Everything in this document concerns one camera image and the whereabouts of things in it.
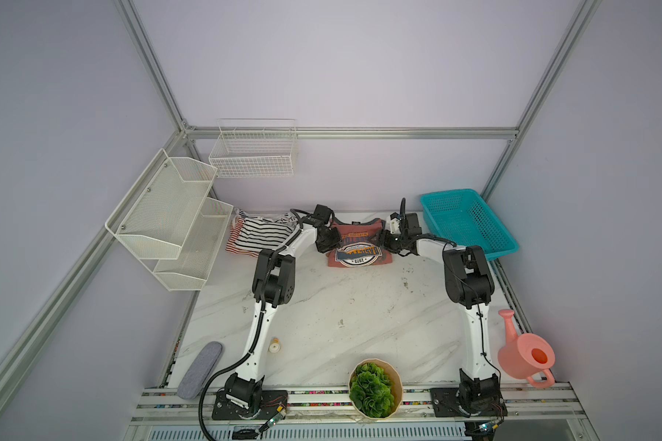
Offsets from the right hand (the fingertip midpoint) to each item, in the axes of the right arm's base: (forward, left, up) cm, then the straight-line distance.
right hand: (368, 242), depth 107 cm
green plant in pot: (-53, +3, +9) cm, 54 cm away
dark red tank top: (-2, +4, -1) cm, 5 cm away
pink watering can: (-46, -38, +7) cm, 60 cm away
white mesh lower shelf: (-10, +60, +10) cm, 62 cm away
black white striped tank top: (+1, +43, +5) cm, 43 cm away
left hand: (-1, +12, -2) cm, 12 cm away
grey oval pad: (-46, +52, +1) cm, 70 cm away
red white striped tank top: (+4, +52, +5) cm, 53 cm away
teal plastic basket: (+16, -44, -3) cm, 47 cm away
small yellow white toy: (-39, +32, 0) cm, 51 cm away
